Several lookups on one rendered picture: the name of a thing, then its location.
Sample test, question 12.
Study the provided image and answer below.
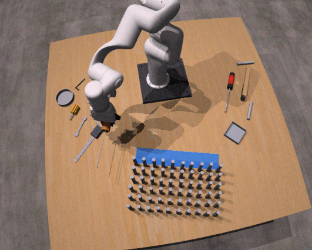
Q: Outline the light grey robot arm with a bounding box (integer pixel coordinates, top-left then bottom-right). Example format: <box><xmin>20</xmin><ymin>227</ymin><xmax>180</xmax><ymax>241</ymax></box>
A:
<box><xmin>85</xmin><ymin>0</ymin><xmax>184</xmax><ymax>113</ymax></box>

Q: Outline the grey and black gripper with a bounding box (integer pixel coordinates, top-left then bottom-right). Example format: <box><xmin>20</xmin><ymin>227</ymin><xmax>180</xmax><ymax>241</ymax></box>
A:
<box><xmin>90</xmin><ymin>102</ymin><xmax>121</xmax><ymax>127</ymax></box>

